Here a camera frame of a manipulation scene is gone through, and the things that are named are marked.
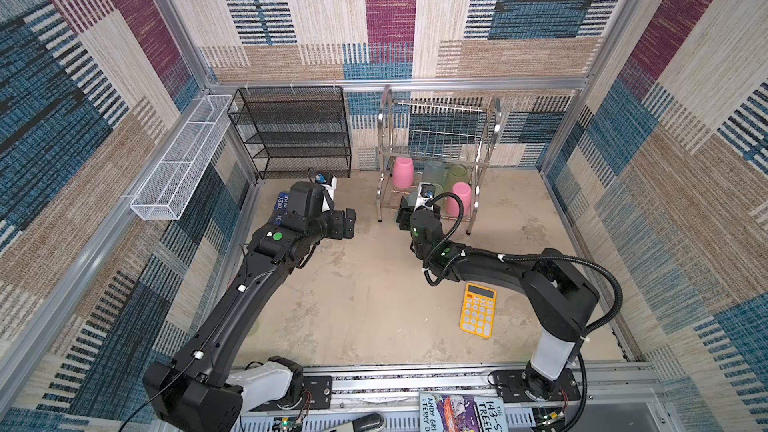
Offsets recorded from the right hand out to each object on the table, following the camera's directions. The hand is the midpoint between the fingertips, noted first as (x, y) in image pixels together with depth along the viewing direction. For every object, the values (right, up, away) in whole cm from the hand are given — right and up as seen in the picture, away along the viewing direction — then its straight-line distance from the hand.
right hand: (412, 201), depth 87 cm
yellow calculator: (+18, -30, -2) cm, 36 cm away
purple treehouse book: (+10, -48, -18) cm, 52 cm away
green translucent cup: (+17, +10, +16) cm, 25 cm away
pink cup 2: (+16, +4, +7) cm, 18 cm away
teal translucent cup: (+8, +10, +15) cm, 20 cm away
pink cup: (-2, +10, +16) cm, 19 cm away
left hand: (-19, -2, -13) cm, 23 cm away
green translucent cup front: (+9, +4, +9) cm, 13 cm away
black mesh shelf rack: (-38, +26, +21) cm, 51 cm away
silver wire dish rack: (+14, +21, +28) cm, 38 cm away
